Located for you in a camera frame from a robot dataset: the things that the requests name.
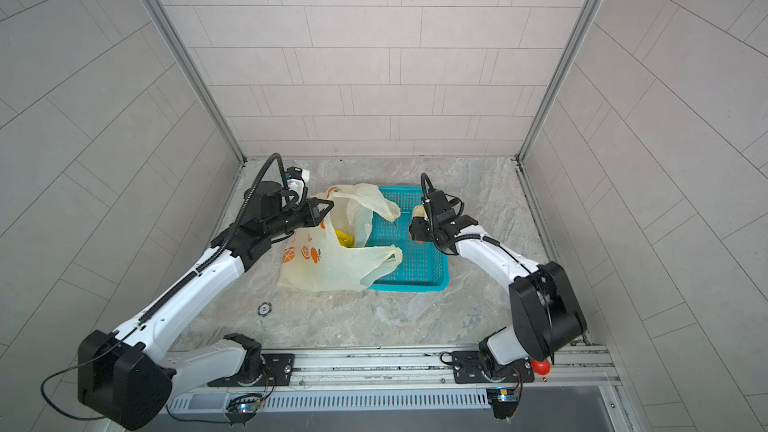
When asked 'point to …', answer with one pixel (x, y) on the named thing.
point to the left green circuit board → (242, 408)
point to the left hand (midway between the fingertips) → (339, 200)
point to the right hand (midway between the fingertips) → (416, 228)
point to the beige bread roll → (419, 211)
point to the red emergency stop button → (541, 368)
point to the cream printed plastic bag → (333, 256)
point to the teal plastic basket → (423, 266)
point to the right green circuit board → (504, 400)
